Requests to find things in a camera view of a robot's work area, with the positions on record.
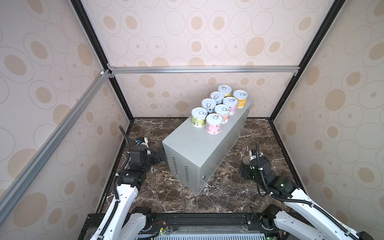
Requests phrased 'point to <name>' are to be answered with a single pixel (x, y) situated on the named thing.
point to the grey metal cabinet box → (195, 155)
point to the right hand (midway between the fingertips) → (246, 165)
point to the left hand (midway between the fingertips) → (161, 148)
